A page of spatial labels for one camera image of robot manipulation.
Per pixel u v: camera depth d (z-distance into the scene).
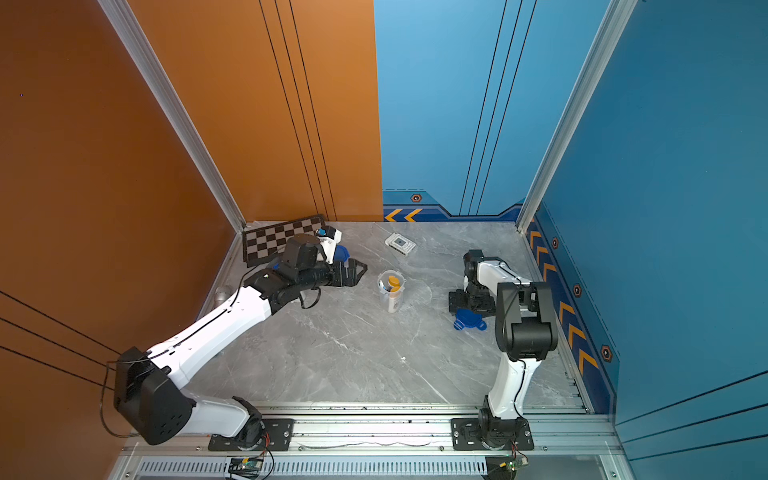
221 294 0.96
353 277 0.70
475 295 0.81
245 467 0.72
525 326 0.51
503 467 0.70
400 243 1.12
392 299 0.89
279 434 0.74
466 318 0.93
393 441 0.73
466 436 0.72
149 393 0.40
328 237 0.70
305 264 0.61
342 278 0.68
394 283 0.89
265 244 1.09
